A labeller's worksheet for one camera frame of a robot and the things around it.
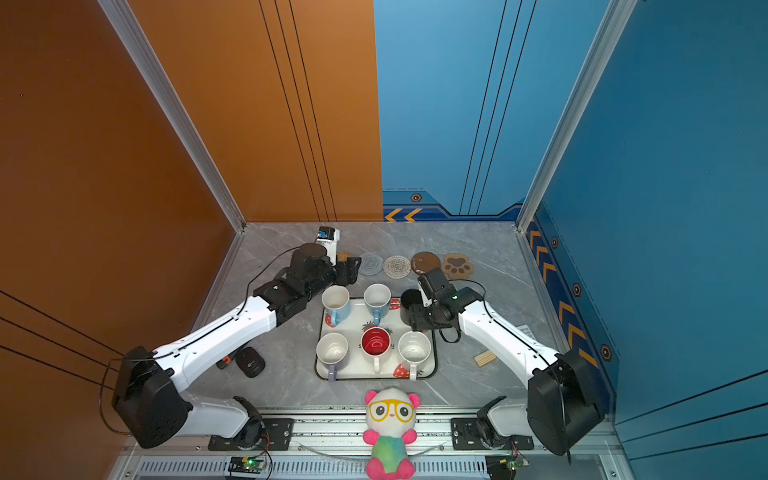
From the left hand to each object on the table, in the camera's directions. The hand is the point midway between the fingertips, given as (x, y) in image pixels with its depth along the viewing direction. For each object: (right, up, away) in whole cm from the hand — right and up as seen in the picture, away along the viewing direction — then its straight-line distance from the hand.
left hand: (351, 255), depth 80 cm
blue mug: (+6, -13, +12) cm, 19 cm away
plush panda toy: (+11, -38, -10) cm, 41 cm away
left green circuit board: (-24, -50, -9) cm, 56 cm away
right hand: (+18, -18, +4) cm, 26 cm away
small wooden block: (+38, -30, +5) cm, 48 cm away
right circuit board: (+38, -50, -9) cm, 64 cm away
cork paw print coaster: (+34, -4, +26) cm, 43 cm away
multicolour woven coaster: (+13, -4, +26) cm, 29 cm away
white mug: (+17, -27, +7) cm, 33 cm away
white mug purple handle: (-6, -27, +6) cm, 29 cm away
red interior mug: (+6, -26, +7) cm, 27 cm away
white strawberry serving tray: (+1, -28, +8) cm, 29 cm away
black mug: (+16, -12, +6) cm, 21 cm away
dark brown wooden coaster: (+23, -3, +28) cm, 36 cm away
